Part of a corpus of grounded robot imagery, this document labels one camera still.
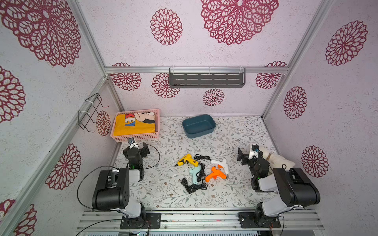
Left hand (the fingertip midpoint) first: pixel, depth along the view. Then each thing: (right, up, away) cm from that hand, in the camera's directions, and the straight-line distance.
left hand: (137, 145), depth 93 cm
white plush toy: (+82, -9, -10) cm, 83 cm away
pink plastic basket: (-2, +5, +10) cm, 11 cm away
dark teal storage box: (+38, +12, +21) cm, 45 cm away
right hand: (+68, -1, -3) cm, 68 cm away
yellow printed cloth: (-4, +15, +16) cm, 23 cm away
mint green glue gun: (+36, -15, -3) cm, 39 cm away
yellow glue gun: (+32, -9, +2) cm, 33 cm away
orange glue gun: (+49, -17, -3) cm, 52 cm away
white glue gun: (+55, -11, 0) cm, 56 cm away
